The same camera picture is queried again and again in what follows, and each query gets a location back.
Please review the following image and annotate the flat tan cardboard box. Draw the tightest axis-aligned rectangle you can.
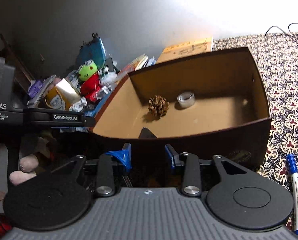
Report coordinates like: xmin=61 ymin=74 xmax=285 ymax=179
xmin=156 ymin=37 xmax=213 ymax=63

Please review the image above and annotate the stack of books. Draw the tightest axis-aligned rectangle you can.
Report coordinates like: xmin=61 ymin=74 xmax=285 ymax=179
xmin=119 ymin=54 xmax=149 ymax=76

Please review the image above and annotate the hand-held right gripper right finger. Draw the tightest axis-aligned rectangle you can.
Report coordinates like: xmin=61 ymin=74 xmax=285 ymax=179
xmin=164 ymin=144 xmax=259 ymax=197

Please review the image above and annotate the blue marker pen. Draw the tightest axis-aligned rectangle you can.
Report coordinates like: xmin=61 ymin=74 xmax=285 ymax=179
xmin=286 ymin=153 xmax=298 ymax=235

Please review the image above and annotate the clear tape roll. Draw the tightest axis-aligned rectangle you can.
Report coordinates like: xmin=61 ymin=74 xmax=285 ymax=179
xmin=177 ymin=92 xmax=195 ymax=109

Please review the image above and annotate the brown pine cone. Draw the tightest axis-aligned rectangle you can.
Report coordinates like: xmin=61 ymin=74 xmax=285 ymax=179
xmin=148 ymin=95 xmax=169 ymax=117

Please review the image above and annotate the tan paper bag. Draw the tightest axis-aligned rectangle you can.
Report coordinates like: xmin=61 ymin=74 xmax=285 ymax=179
xmin=44 ymin=78 xmax=81 ymax=110

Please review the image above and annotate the green frog plush toy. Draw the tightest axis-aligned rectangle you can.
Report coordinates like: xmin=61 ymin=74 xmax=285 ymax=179
xmin=78 ymin=59 xmax=107 ymax=96

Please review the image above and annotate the teal bag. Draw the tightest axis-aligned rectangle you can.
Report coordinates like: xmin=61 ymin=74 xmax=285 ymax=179
xmin=76 ymin=37 xmax=107 ymax=68

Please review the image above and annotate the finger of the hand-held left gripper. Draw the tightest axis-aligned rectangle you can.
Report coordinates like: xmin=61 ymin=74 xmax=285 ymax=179
xmin=84 ymin=116 xmax=96 ymax=128

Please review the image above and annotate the floral patterned tablecloth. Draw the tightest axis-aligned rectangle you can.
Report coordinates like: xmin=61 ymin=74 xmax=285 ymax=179
xmin=212 ymin=31 xmax=298 ymax=233

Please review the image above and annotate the brown cardboard box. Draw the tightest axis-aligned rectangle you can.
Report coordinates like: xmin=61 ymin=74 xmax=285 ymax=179
xmin=89 ymin=47 xmax=272 ymax=173

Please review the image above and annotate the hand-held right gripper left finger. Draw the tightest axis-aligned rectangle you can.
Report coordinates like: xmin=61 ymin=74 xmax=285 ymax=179
xmin=48 ymin=142 xmax=132 ymax=197

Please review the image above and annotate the black cable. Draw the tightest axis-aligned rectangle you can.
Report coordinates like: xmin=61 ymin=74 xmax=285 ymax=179
xmin=265 ymin=22 xmax=298 ymax=41

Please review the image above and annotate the purple packet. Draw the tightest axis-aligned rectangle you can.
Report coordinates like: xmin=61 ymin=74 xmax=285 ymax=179
xmin=28 ymin=79 xmax=46 ymax=98

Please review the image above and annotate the white panda plush toy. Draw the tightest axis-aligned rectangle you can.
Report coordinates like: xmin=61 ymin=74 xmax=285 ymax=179
xmin=98 ymin=65 xmax=117 ymax=90

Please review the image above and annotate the person's left hand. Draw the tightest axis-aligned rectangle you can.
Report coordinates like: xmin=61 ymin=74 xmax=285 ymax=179
xmin=0 ymin=139 xmax=38 ymax=187

